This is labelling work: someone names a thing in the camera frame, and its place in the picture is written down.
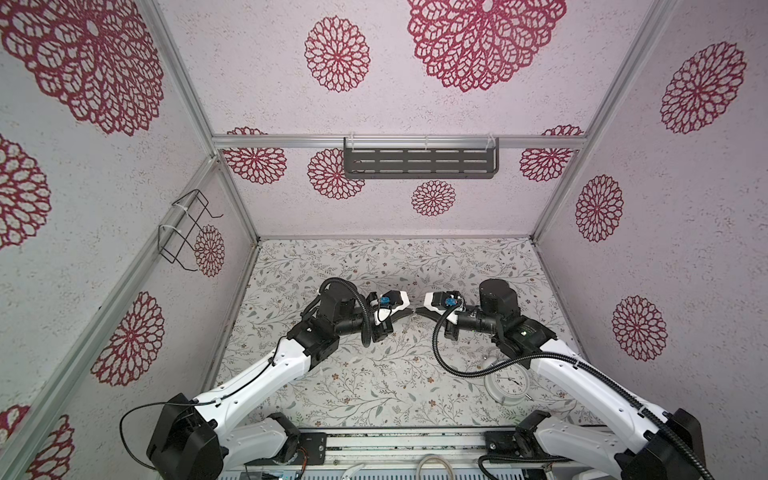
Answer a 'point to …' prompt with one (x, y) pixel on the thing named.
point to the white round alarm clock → (508, 386)
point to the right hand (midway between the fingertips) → (420, 302)
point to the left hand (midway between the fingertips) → (406, 313)
